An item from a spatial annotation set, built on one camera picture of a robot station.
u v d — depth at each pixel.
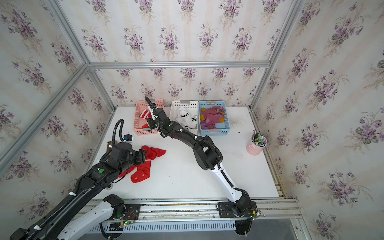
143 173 0.85
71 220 0.45
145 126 1.06
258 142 0.87
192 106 1.18
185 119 1.04
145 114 1.14
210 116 1.08
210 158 0.61
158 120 0.73
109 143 0.95
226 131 1.01
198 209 0.75
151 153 0.91
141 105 1.16
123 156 0.56
